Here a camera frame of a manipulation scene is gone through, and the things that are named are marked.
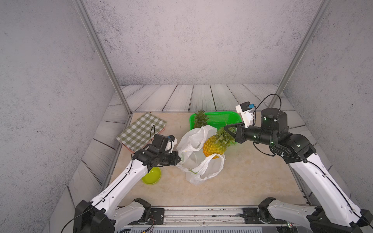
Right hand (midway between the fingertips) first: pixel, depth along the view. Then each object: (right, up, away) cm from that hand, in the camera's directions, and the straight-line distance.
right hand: (226, 128), depth 60 cm
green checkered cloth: (-51, -5, +48) cm, 70 cm away
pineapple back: (-8, +4, +34) cm, 35 cm away
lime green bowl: (-36, -29, +24) cm, 52 cm away
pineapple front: (-3, -7, +3) cm, 8 cm away
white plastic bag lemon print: (-11, -18, +4) cm, 21 cm away
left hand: (-18, -17, +16) cm, 30 cm away
